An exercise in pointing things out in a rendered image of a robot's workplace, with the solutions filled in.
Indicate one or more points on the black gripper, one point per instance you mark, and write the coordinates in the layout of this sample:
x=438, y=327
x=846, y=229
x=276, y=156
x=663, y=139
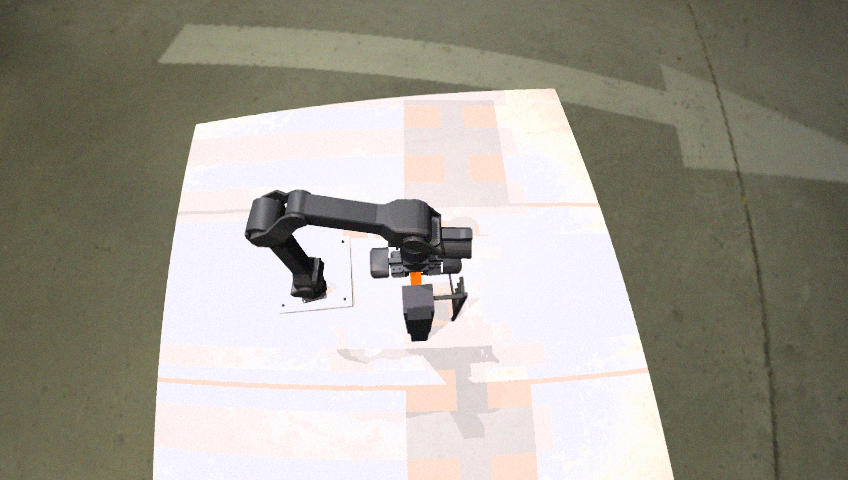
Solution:
x=379, y=262

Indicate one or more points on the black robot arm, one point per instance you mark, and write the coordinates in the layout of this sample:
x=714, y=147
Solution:
x=409, y=224

